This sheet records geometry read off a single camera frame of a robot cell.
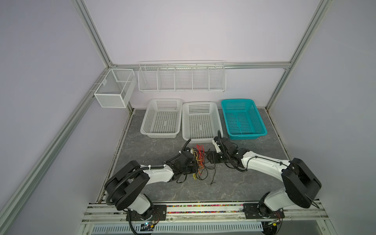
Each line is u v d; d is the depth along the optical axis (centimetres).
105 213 75
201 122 112
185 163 71
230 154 67
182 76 98
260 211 65
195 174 83
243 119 115
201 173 83
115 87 99
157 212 73
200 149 96
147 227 72
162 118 115
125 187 44
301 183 43
